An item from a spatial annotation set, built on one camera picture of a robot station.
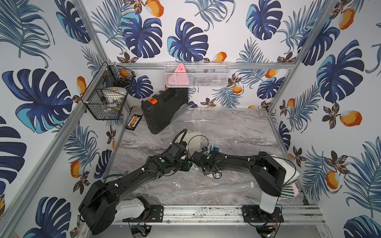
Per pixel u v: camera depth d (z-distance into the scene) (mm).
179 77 895
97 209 403
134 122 1105
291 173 820
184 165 717
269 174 473
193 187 829
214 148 901
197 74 1006
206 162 646
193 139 761
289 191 769
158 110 883
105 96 828
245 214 744
